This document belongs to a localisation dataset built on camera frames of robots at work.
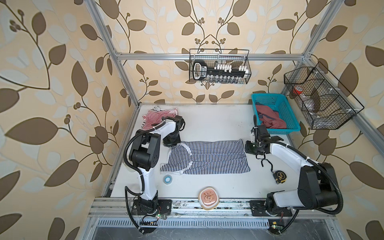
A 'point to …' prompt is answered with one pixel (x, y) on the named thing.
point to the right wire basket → (327, 104)
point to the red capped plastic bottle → (298, 90)
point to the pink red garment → (270, 118)
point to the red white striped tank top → (152, 117)
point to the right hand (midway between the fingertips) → (247, 150)
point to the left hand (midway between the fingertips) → (173, 144)
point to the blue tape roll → (167, 179)
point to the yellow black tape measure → (279, 176)
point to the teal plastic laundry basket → (278, 102)
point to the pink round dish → (208, 198)
